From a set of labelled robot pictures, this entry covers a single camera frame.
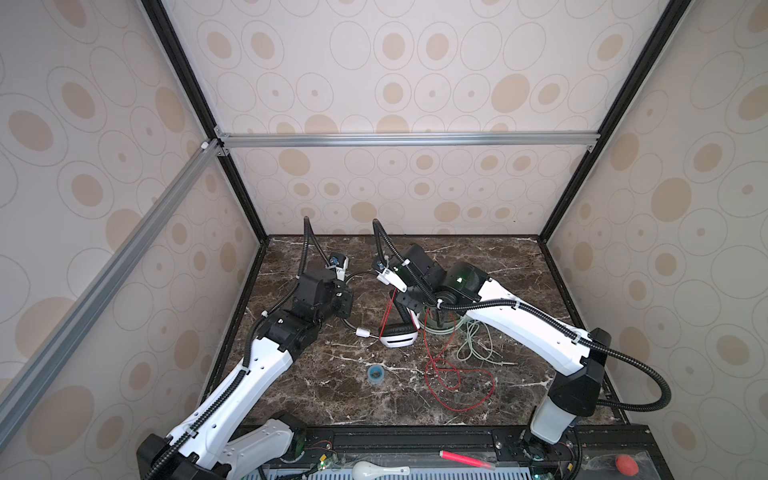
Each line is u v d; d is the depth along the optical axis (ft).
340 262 2.10
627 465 2.24
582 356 1.39
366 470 2.28
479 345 2.99
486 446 2.45
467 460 2.34
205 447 1.25
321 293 1.80
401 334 2.29
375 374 2.79
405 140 2.87
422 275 1.69
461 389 2.73
